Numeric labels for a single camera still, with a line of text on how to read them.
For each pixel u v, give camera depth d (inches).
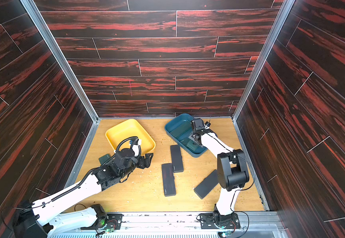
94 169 21.3
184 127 43.9
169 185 33.1
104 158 37.7
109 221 28.8
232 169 19.4
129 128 43.1
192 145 35.9
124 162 22.1
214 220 28.8
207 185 33.8
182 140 40.3
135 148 25.2
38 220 15.7
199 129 29.5
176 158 37.8
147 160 26.7
